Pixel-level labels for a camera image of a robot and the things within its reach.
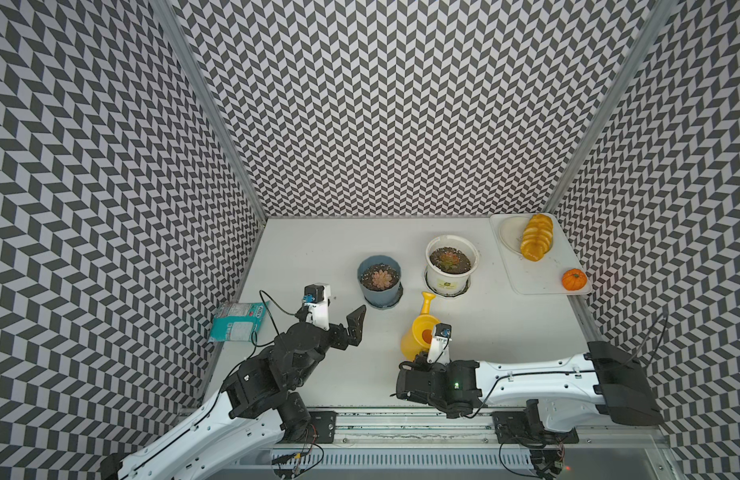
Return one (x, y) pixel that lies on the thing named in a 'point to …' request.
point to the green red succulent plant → (449, 260)
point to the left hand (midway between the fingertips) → (345, 309)
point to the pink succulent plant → (381, 278)
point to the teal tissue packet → (238, 321)
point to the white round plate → (512, 230)
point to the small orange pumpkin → (574, 279)
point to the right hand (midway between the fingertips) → (421, 362)
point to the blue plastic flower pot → (389, 297)
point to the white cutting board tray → (543, 276)
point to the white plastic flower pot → (450, 282)
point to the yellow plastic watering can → (419, 338)
